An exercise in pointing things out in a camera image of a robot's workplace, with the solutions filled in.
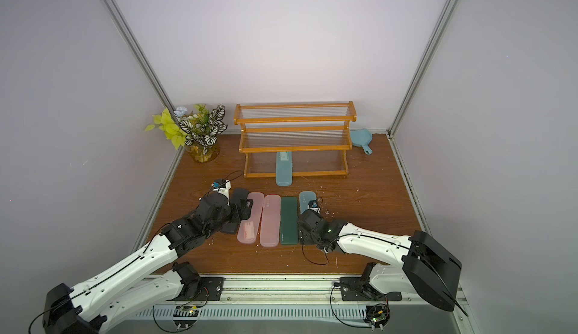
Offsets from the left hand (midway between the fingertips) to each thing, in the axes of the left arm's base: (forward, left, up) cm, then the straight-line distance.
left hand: (246, 202), depth 78 cm
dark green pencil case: (-1, -15, -13) cm, 20 cm away
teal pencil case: (+8, -21, -12) cm, 25 cm away
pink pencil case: (-5, +1, -13) cm, 14 cm away
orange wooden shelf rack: (+36, -26, 0) cm, 44 cm away
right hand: (-5, -22, -12) cm, 25 cm away
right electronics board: (-31, -44, -16) cm, 56 cm away
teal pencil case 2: (+23, -12, -11) cm, 28 cm away
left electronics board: (-31, +18, -17) cm, 39 cm away
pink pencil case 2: (-1, -7, -14) cm, 16 cm away
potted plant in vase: (+28, +24, +8) cm, 38 cm away
